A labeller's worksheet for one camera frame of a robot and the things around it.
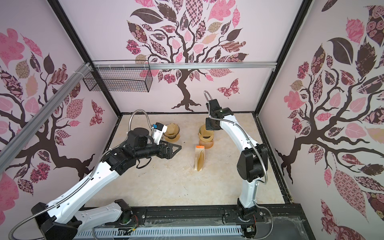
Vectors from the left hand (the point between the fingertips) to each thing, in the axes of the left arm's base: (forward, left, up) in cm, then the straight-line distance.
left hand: (175, 148), depth 69 cm
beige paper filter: (+18, -14, -11) cm, 26 cm away
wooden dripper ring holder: (+15, +4, -15) cm, 21 cm away
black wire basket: (+50, +40, +7) cm, 65 cm away
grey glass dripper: (+16, +4, -12) cm, 20 cm away
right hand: (+22, -20, -8) cm, 31 cm away
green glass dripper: (+18, -14, -11) cm, 26 cm away
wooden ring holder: (+17, -17, -17) cm, 29 cm away
